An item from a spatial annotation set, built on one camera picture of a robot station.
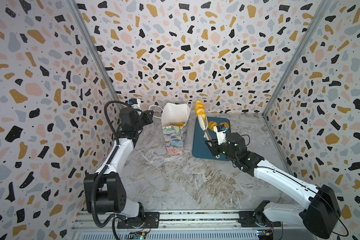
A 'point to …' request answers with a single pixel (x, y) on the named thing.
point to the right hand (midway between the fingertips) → (205, 138)
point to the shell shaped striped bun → (225, 125)
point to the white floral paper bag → (175, 117)
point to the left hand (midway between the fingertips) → (153, 108)
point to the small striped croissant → (200, 109)
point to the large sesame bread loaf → (181, 124)
